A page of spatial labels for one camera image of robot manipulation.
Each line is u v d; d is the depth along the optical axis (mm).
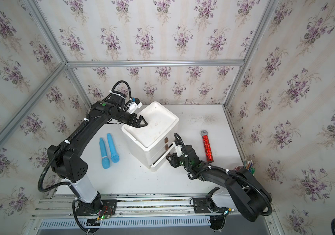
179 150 780
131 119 701
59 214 723
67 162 441
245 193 422
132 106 732
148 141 718
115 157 874
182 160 751
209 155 899
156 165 807
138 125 700
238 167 765
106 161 857
